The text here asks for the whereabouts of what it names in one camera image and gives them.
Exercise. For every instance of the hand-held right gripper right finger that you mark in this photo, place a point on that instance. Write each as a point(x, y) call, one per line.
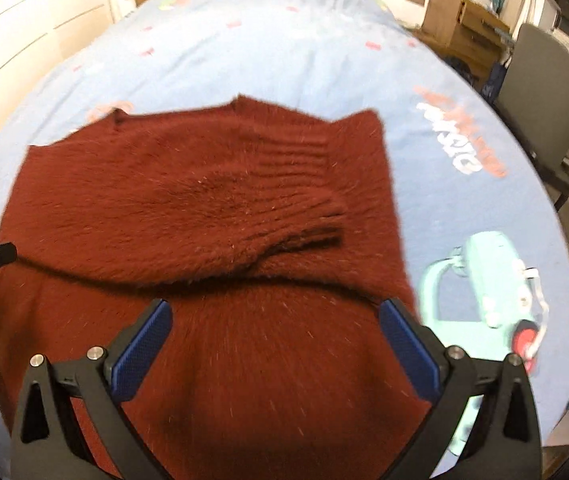
point(409, 347)

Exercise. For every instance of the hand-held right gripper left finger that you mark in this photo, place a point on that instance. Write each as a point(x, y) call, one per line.
point(142, 347)

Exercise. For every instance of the dark red knit sweater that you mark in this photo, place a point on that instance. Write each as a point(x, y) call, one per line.
point(204, 200)

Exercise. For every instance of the white wardrobe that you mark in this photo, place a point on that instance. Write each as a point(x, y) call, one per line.
point(24, 25)

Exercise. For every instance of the blue bag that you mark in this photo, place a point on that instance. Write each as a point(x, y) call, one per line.
point(495, 80)

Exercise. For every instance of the grey office chair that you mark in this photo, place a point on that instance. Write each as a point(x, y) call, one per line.
point(544, 75)

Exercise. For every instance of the blue printed bed sheet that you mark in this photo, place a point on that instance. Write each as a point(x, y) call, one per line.
point(289, 50)

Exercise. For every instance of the wooden drawer cabinet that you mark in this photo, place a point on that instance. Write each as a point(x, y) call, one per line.
point(444, 15)

